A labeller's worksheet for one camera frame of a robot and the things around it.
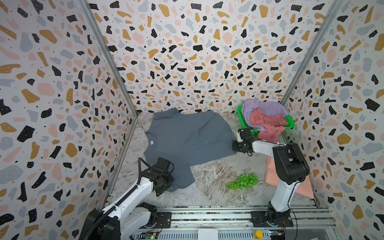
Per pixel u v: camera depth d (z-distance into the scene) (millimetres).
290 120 1084
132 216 555
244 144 766
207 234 662
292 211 651
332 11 727
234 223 732
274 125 1055
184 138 1063
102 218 394
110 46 846
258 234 661
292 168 510
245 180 837
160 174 622
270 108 1170
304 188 794
